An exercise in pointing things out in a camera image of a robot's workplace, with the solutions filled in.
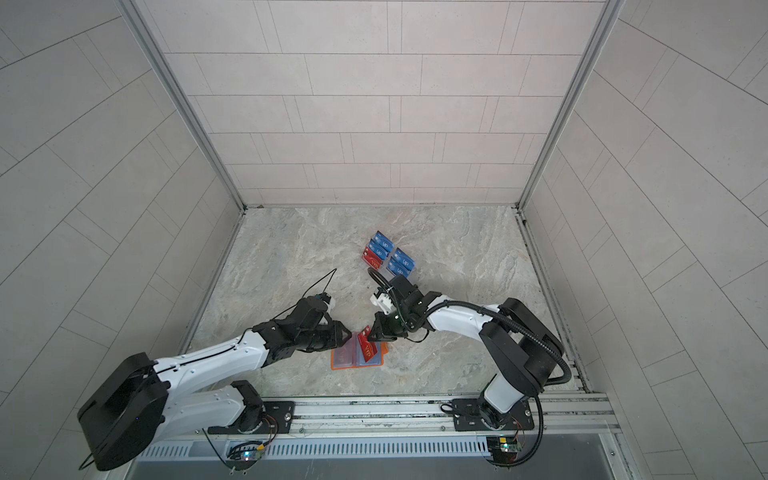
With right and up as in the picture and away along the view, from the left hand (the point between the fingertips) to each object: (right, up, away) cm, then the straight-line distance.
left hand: (358, 336), depth 81 cm
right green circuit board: (+35, -21, -14) cm, 44 cm away
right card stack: (+12, +19, +10) cm, 24 cm away
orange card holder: (0, -6, -2) cm, 6 cm away
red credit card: (+4, -2, -3) cm, 5 cm away
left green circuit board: (-23, -21, -16) cm, 35 cm away
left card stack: (+5, +23, +14) cm, 27 cm away
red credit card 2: (-4, -5, -1) cm, 6 cm away
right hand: (+3, -1, -3) cm, 4 cm away
